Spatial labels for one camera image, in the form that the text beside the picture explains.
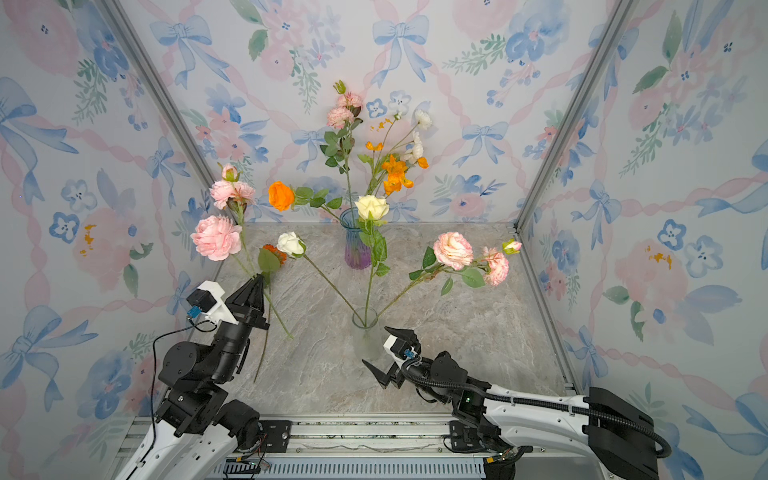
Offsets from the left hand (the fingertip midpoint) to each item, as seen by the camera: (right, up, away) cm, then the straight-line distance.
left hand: (259, 275), depth 61 cm
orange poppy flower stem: (+23, +29, +27) cm, 46 cm away
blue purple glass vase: (+16, +4, +42) cm, 45 cm away
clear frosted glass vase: (+20, -20, +19) cm, 35 cm away
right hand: (+23, -17, +11) cm, 31 cm away
